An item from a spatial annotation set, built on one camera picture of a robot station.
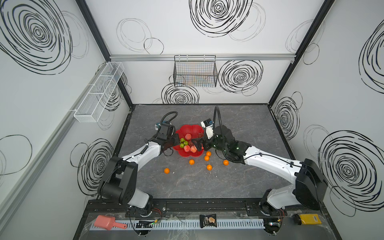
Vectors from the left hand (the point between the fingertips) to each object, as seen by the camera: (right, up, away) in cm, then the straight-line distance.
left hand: (178, 137), depth 92 cm
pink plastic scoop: (-31, -36, -23) cm, 53 cm away
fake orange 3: (+8, -14, -3) cm, 17 cm away
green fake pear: (+2, -2, +6) cm, 6 cm away
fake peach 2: (+5, -6, 0) cm, 8 cm away
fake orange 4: (+18, -16, -5) cm, 25 cm away
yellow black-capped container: (+62, -34, -23) cm, 74 cm away
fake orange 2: (+17, -12, -3) cm, 21 cm away
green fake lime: (+2, -5, +2) cm, 6 cm away
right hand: (+11, +2, -14) cm, 18 cm away
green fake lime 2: (+5, -5, +4) cm, 8 cm away
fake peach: (+5, 0, +7) cm, 9 cm away
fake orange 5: (-6, -18, -7) cm, 20 cm away
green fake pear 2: (+3, -4, +4) cm, 7 cm away
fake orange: (+18, -9, -1) cm, 21 cm away
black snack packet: (+16, -36, -22) cm, 45 cm away
